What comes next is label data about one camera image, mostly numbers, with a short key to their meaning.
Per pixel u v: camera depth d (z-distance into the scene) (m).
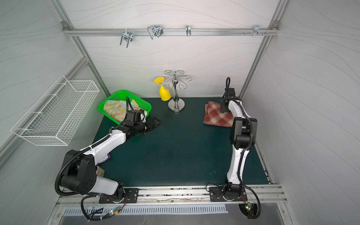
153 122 0.78
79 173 0.43
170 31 0.78
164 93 1.00
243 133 0.57
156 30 0.77
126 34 0.78
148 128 0.77
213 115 1.04
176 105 1.15
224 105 0.94
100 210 0.72
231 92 0.83
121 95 1.14
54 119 0.68
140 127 0.74
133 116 0.68
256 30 0.76
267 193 0.76
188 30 0.78
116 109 1.11
